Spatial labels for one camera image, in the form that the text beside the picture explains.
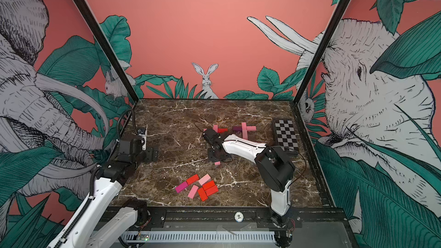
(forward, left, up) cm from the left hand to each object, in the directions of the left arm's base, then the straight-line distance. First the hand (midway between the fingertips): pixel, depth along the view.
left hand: (147, 144), depth 78 cm
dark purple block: (+20, -45, -18) cm, 53 cm away
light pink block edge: (+19, -49, -16) cm, 55 cm away
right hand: (-1, -30, -13) cm, 33 cm away
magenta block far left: (-15, -14, -17) cm, 26 cm away
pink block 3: (-18, -21, -16) cm, 31 cm away
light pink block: (+15, -50, -18) cm, 55 cm away
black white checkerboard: (+12, -73, -14) cm, 75 cm away
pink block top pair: (+22, -31, -19) cm, 43 cm away
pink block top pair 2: (+19, -25, -17) cm, 36 cm away
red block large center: (-14, -28, -17) cm, 36 cm away
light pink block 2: (-11, -26, -17) cm, 33 cm away
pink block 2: (+19, -54, -17) cm, 60 cm away
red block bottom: (-19, -25, -16) cm, 35 cm away
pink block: (-5, -32, -13) cm, 35 cm away
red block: (+18, -35, -17) cm, 42 cm away
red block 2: (-11, -20, -17) cm, 28 cm away
